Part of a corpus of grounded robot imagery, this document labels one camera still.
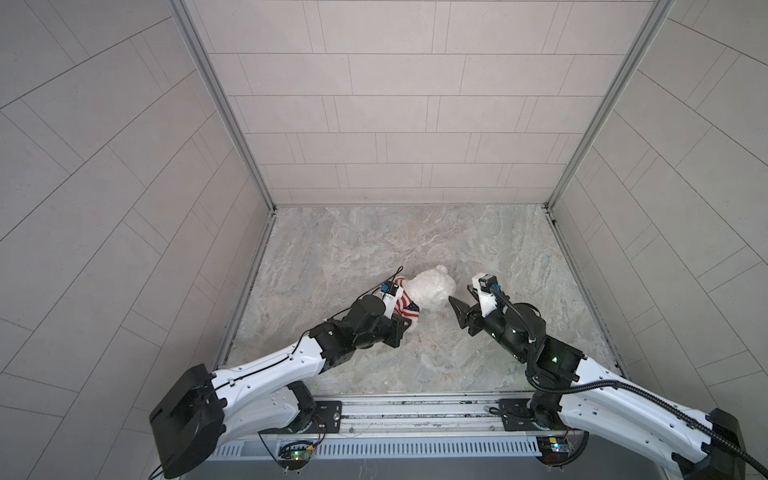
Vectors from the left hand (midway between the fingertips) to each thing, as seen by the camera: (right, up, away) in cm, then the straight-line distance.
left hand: (418, 325), depth 75 cm
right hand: (+9, +8, -3) cm, 12 cm away
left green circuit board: (-28, -26, -10) cm, 39 cm away
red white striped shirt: (-4, +6, 0) cm, 7 cm away
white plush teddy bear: (+3, +9, 0) cm, 10 cm away
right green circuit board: (+31, -26, -7) cm, 41 cm away
